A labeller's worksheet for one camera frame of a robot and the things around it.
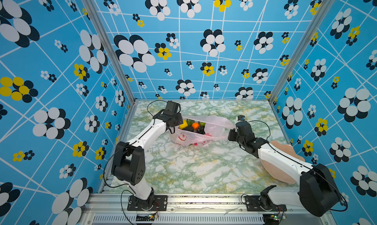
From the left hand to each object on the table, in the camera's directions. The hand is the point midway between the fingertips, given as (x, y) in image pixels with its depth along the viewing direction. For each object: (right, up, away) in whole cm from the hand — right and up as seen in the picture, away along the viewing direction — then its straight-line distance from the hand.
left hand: (180, 117), depth 90 cm
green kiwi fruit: (+14, -5, +8) cm, 17 cm away
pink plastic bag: (+22, -6, -5) cm, 23 cm away
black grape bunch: (+13, -8, +6) cm, 17 cm away
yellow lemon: (+2, -6, +8) cm, 10 cm away
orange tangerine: (+10, -6, +9) cm, 15 cm away
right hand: (+33, -7, -3) cm, 33 cm away
